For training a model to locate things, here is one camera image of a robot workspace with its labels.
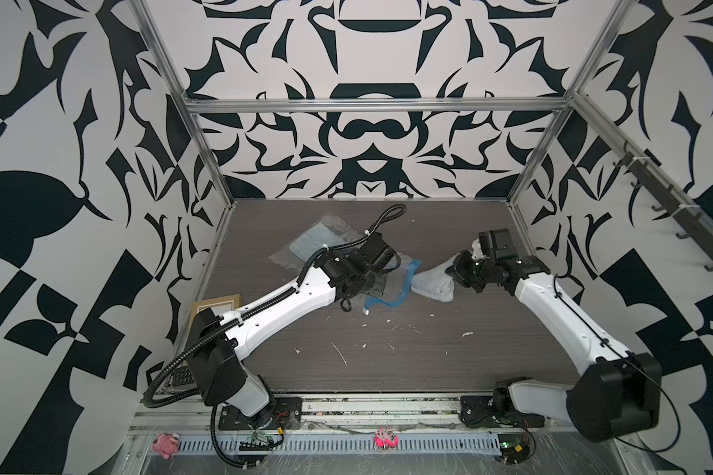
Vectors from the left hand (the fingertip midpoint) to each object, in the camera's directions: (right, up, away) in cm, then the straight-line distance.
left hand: (372, 272), depth 78 cm
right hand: (+20, +1, +5) cm, 21 cm away
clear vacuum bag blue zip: (-12, +11, +29) cm, 33 cm away
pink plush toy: (-47, -37, -10) cm, 61 cm away
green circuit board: (+33, -40, -7) cm, 53 cm away
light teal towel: (-18, +9, +27) cm, 34 cm away
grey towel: (+17, -3, +3) cm, 18 cm away
